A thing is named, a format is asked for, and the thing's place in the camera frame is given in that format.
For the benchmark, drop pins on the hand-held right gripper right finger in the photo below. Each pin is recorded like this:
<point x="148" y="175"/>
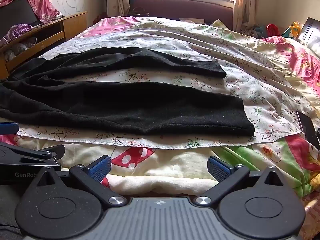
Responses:
<point x="218" y="168"/>

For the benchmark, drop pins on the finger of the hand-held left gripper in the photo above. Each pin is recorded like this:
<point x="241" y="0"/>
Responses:
<point x="8" y="128"/>
<point x="30" y="152"/>

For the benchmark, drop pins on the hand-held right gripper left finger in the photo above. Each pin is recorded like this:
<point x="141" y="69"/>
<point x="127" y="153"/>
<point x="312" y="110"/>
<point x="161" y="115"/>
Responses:
<point x="100" y="168"/>

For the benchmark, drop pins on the black pants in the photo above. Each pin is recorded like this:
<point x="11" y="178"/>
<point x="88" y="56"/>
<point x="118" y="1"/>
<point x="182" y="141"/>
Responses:
<point x="125" y="105"/>

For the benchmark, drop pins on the colourful cartoon quilt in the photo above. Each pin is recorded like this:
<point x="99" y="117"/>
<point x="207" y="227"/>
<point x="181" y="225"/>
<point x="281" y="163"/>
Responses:
<point x="155" y="177"/>

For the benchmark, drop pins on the grey cloth bundle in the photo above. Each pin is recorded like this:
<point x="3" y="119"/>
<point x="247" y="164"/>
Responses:
<point x="20" y="48"/>

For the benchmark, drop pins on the white floral bed sheet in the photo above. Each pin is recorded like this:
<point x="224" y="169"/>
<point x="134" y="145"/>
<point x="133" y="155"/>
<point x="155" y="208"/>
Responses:
<point x="250" y="85"/>

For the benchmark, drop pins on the black phone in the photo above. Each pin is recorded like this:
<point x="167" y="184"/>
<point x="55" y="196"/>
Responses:
<point x="308" y="130"/>

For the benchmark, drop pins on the purple cloth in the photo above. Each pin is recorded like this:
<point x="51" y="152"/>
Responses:
<point x="17" y="30"/>

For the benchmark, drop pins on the dark television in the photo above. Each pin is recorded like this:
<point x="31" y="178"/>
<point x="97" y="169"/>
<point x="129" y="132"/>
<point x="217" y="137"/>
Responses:
<point x="15" y="15"/>

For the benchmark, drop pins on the wooden cabinet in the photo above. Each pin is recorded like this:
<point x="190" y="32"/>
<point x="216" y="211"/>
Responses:
<point x="72" y="25"/>

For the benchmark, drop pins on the pink patterned cloth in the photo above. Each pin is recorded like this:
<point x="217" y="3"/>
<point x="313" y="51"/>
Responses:
<point x="46" y="7"/>

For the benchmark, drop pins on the pile of clothes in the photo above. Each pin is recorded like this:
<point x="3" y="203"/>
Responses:
<point x="253" y="30"/>

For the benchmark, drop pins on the green checked cloth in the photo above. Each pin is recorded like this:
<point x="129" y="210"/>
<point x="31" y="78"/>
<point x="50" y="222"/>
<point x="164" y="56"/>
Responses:
<point x="218" y="23"/>

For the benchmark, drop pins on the red toy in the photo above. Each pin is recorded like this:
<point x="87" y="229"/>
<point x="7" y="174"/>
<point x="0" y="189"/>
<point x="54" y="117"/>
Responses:
<point x="272" y="30"/>

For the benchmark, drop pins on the yellow green bag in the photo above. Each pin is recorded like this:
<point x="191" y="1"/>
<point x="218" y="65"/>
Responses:
<point x="292" y="30"/>

